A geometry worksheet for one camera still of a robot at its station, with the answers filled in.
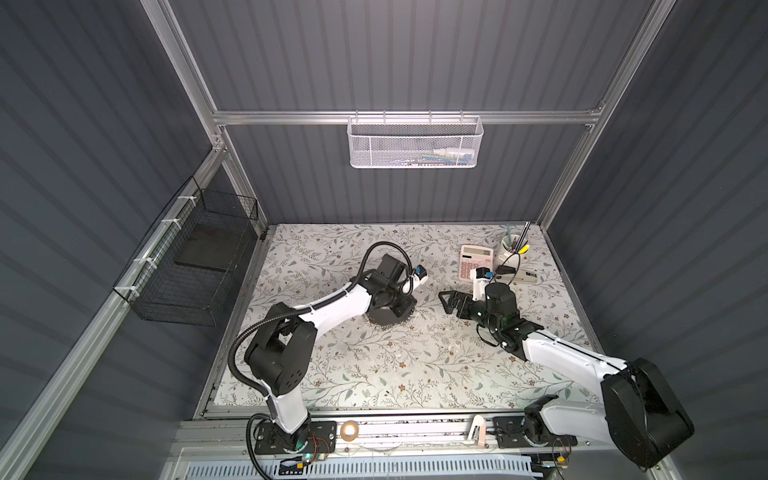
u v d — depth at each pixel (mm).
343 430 752
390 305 771
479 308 753
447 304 784
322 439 722
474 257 1084
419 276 789
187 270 727
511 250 1024
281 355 489
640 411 417
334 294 568
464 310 763
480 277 773
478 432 722
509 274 1012
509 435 734
